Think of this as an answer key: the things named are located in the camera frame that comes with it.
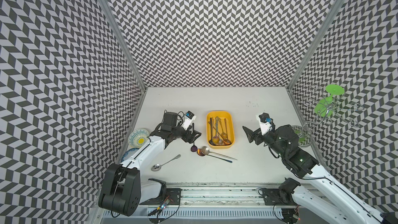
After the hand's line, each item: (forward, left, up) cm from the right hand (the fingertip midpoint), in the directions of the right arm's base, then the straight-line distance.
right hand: (251, 124), depth 73 cm
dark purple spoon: (-2, +29, -23) cm, 37 cm away
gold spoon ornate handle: (+6, +11, -22) cm, 25 cm away
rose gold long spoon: (+1, +10, -22) cm, 24 cm away
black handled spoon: (+1, +19, -21) cm, 28 cm away
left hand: (+3, +28, -12) cm, 31 cm away
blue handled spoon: (-5, +26, -22) cm, 34 cm away
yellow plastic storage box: (+10, +13, -23) cm, 28 cm away
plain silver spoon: (-13, +48, -21) cm, 54 cm away
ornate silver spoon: (+2, +14, -22) cm, 26 cm away
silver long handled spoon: (-4, +23, -21) cm, 31 cm away
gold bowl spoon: (+3, +16, -21) cm, 27 cm away
